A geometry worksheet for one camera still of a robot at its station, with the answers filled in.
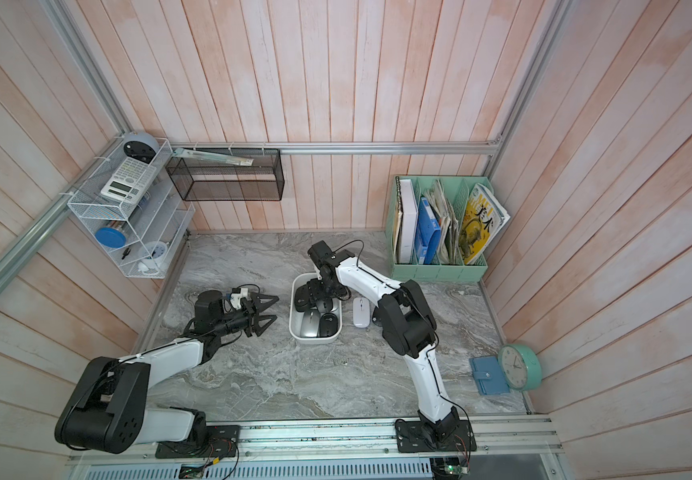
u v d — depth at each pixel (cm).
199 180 104
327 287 84
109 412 43
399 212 88
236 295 83
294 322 90
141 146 81
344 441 75
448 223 92
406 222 92
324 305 95
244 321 77
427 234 95
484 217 98
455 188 103
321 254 78
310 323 93
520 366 77
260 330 83
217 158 92
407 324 55
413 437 73
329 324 92
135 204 75
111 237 77
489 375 82
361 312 95
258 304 78
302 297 95
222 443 73
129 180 78
